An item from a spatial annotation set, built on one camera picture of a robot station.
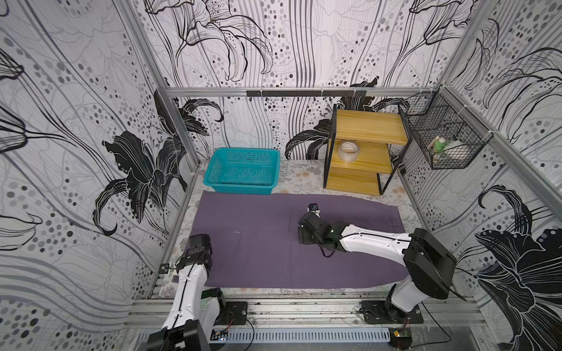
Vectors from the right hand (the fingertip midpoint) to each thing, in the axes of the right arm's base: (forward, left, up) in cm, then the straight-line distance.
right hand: (308, 230), depth 89 cm
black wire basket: (+25, -54, +27) cm, 65 cm away
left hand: (-14, +43, -3) cm, 45 cm away
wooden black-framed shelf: (+35, -27, +13) cm, 46 cm away
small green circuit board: (-36, +31, -6) cm, 48 cm away
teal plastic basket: (+36, +33, -3) cm, 49 cm away
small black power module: (-36, -29, -7) cm, 46 cm away
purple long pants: (-4, +22, -2) cm, 23 cm away
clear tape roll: (+33, -20, +13) cm, 41 cm away
